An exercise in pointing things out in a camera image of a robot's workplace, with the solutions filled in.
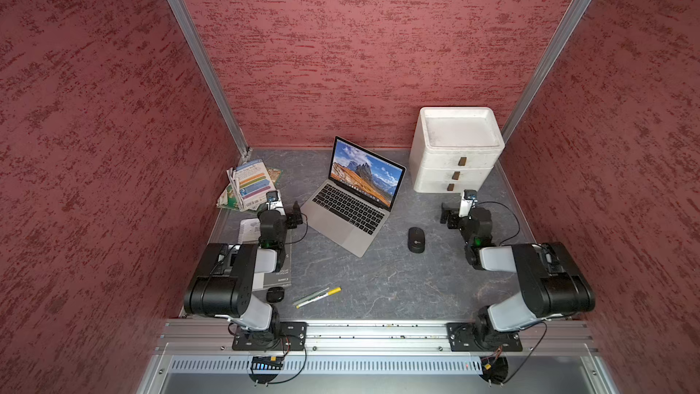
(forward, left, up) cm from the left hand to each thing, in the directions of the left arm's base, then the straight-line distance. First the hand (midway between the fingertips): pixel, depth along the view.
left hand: (284, 207), depth 94 cm
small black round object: (-28, -2, -4) cm, 28 cm away
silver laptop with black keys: (+7, -25, -6) cm, 27 cm away
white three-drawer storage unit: (+13, -58, +17) cm, 62 cm away
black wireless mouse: (-10, -46, -4) cm, 47 cm away
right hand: (+2, -61, 0) cm, 61 cm away
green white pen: (-29, -11, -5) cm, 31 cm away
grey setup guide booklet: (-23, -3, -5) cm, 23 cm away
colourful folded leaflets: (+13, +18, -6) cm, 23 cm away
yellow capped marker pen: (-27, -17, -6) cm, 33 cm away
